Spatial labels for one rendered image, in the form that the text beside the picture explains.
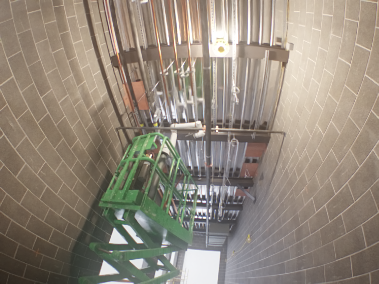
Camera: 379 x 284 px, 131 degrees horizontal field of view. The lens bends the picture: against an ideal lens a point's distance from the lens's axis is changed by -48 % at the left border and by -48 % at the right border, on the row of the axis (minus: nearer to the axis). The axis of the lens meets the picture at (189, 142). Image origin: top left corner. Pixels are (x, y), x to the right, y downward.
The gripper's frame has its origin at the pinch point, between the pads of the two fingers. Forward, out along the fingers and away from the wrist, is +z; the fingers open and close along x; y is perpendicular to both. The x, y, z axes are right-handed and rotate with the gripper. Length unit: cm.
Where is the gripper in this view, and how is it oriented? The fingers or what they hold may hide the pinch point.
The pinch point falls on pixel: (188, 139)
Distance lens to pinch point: 316.7
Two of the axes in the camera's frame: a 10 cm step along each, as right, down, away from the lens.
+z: -9.0, 3.4, 2.8
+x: 4.2, 8.2, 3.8
